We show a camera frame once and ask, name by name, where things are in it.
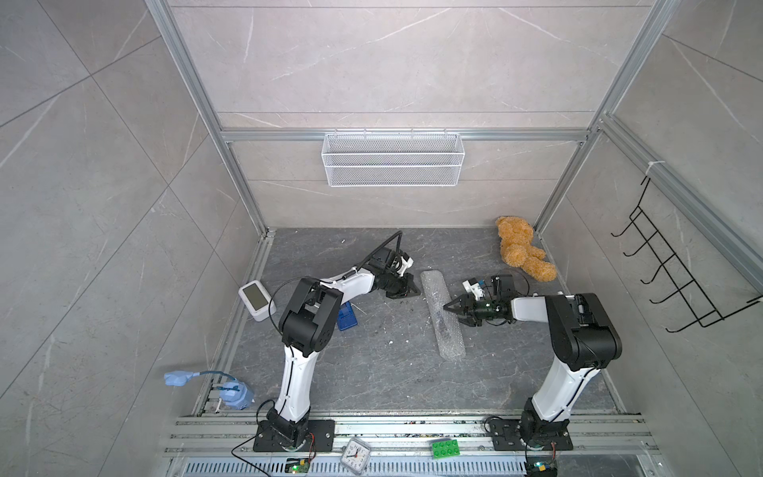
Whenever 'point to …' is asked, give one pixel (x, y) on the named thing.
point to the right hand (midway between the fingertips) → (452, 312)
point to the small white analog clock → (356, 456)
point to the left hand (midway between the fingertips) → (425, 289)
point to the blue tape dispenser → (346, 316)
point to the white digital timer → (257, 301)
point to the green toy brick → (443, 449)
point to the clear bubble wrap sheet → (444, 317)
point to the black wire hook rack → (702, 307)
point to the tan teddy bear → (517, 250)
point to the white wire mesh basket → (392, 158)
